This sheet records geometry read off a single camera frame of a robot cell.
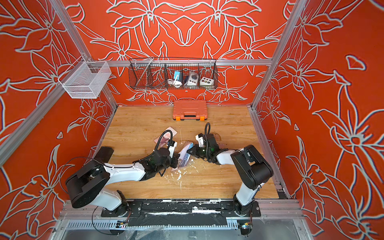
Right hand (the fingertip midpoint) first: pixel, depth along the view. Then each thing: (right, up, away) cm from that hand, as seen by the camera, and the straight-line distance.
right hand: (184, 152), depth 87 cm
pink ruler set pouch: (-1, -3, 0) cm, 3 cm away
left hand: (-2, -1, -1) cm, 3 cm away
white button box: (+14, +44, +7) cm, 47 cm away
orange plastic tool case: (+3, +27, +24) cm, 36 cm away
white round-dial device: (+5, +45, +3) cm, 45 cm away
